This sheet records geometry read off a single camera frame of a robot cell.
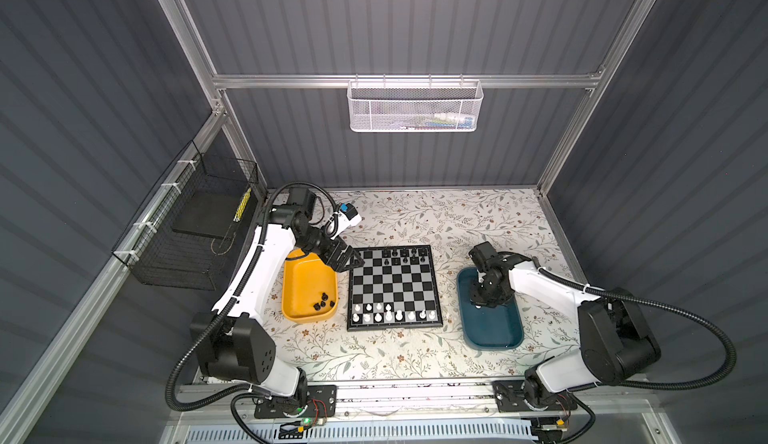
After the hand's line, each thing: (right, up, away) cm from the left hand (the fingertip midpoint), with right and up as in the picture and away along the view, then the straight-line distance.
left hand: (349, 254), depth 78 cm
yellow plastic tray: (-15, -13, +16) cm, 25 cm away
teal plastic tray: (+42, -23, +10) cm, 48 cm away
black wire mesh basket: (-42, +1, -10) cm, 43 cm away
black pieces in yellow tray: (-11, -17, +11) cm, 23 cm away
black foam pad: (-35, +11, -4) cm, 37 cm away
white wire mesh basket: (+20, +51, +32) cm, 63 cm away
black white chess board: (+12, -12, +14) cm, 22 cm away
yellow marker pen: (-29, +16, +4) cm, 33 cm away
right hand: (+38, -16, +11) cm, 42 cm away
